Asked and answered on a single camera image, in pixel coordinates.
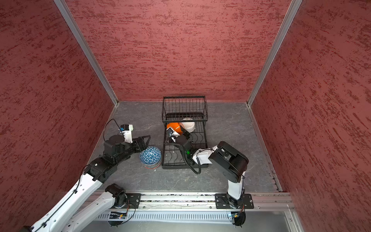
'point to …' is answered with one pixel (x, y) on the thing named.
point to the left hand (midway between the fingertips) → (145, 141)
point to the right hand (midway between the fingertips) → (177, 131)
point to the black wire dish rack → (174, 108)
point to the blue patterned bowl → (150, 155)
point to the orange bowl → (176, 126)
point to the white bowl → (190, 126)
